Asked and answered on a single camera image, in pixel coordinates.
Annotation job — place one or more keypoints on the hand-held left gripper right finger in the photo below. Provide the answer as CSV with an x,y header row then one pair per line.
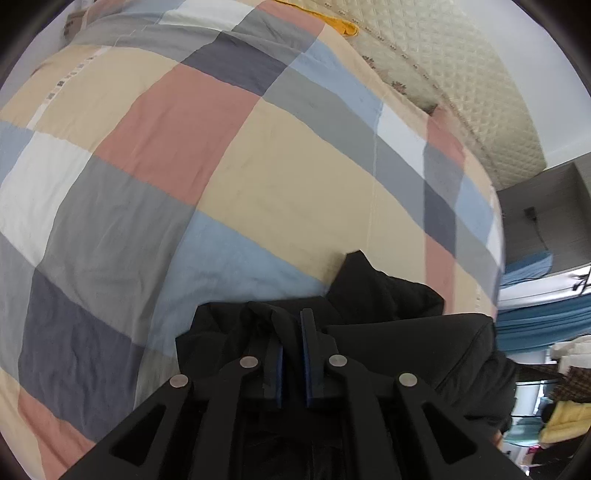
x,y
308,369

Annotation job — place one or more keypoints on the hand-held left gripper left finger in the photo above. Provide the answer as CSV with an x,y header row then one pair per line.
x,y
277,374

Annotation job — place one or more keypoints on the black puffer jacket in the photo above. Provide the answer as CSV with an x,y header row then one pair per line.
x,y
415,332

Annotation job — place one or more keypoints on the black clothes hanger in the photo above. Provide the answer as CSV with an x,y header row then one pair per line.
x,y
582,281

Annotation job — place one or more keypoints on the teal hanging garment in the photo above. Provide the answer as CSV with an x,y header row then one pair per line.
x,y
524,434

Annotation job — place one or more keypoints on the checked patchwork quilt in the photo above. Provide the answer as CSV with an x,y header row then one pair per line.
x,y
138,184

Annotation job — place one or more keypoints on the blue curtain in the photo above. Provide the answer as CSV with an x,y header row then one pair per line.
x,y
545,323

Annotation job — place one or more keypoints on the blue padded cloth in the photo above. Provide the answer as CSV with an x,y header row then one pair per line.
x,y
531,270

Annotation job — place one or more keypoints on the yellow hanging garment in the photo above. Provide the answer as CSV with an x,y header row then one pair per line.
x,y
568,420

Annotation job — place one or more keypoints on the white hanging garment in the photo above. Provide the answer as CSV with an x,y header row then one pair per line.
x,y
572,350

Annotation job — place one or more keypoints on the brown patterned hanging garment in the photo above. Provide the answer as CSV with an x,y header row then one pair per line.
x,y
575,383

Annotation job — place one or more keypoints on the cardboard box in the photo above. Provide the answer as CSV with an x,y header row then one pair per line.
x,y
76,25

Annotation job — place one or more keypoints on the black wall switch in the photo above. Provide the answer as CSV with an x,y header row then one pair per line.
x,y
530,213

